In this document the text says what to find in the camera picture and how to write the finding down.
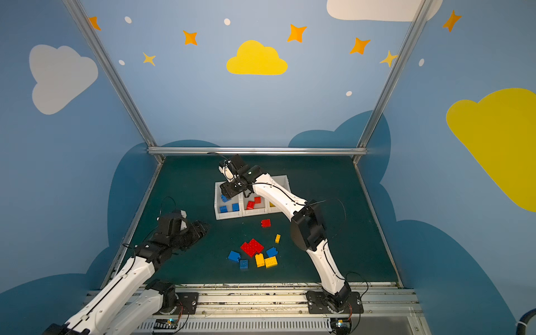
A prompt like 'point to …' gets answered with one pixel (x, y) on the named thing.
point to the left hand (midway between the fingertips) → (205, 227)
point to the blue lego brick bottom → (243, 264)
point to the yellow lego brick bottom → (259, 259)
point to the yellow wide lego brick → (271, 262)
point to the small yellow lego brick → (278, 237)
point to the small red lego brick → (266, 223)
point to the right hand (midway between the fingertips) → (229, 186)
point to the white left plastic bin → (229, 209)
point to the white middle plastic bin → (258, 210)
